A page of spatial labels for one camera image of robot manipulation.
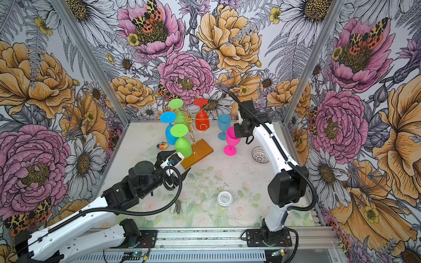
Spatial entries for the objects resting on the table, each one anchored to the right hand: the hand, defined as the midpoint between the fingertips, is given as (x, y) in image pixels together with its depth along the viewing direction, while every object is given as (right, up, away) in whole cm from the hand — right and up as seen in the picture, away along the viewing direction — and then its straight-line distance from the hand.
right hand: (242, 136), depth 84 cm
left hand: (-28, -11, -14) cm, 34 cm away
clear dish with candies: (-53, -10, +22) cm, 59 cm away
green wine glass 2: (-30, +9, -1) cm, 32 cm away
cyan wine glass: (-35, +8, -7) cm, 36 cm away
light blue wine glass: (-8, +8, +16) cm, 19 cm away
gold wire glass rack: (-25, +8, -4) cm, 26 cm away
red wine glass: (-21, +8, +7) cm, 23 cm away
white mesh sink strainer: (+14, -12, +18) cm, 26 cm away
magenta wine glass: (-5, -2, -1) cm, 6 cm away
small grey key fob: (-32, -35, -2) cm, 48 cm away
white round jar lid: (-9, -30, -3) cm, 32 cm away
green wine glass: (-29, -4, -5) cm, 30 cm away
